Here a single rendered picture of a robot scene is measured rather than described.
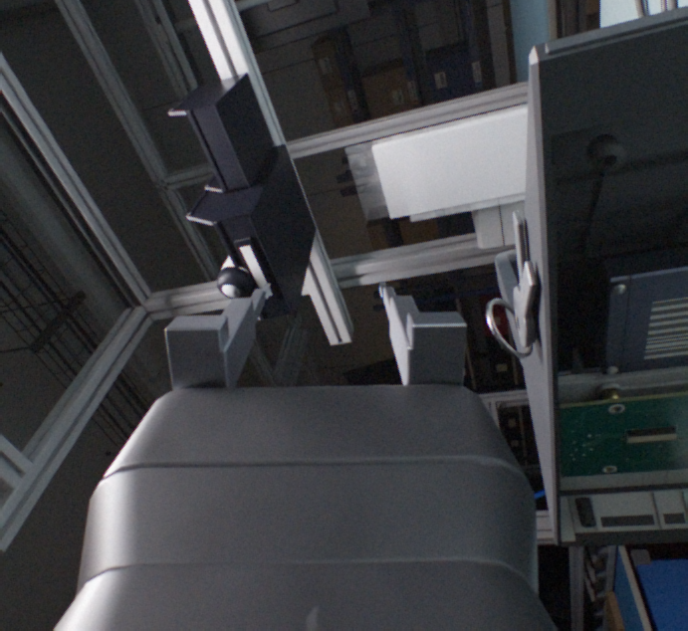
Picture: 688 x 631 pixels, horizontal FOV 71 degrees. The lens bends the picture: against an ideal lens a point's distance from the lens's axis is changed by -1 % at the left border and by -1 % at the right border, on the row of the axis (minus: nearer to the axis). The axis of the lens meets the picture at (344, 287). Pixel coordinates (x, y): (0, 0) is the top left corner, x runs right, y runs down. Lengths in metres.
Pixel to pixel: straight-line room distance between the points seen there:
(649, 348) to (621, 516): 0.12
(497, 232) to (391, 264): 0.25
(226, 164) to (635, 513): 0.53
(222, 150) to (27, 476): 0.57
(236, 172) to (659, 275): 0.53
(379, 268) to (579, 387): 0.71
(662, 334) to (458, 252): 0.70
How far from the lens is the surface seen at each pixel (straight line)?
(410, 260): 0.89
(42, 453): 0.91
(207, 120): 0.62
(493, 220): 0.71
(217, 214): 0.60
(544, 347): 0.17
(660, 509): 0.30
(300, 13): 1.97
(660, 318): 0.19
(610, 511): 0.30
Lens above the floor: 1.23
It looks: 15 degrees up
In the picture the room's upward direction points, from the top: 100 degrees counter-clockwise
